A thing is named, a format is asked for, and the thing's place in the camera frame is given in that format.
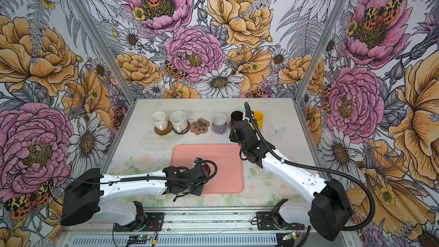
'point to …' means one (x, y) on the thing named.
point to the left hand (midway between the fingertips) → (196, 189)
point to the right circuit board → (292, 236)
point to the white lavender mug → (219, 123)
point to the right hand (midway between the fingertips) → (237, 133)
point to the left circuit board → (138, 239)
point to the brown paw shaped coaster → (200, 126)
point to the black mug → (236, 119)
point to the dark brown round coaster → (185, 131)
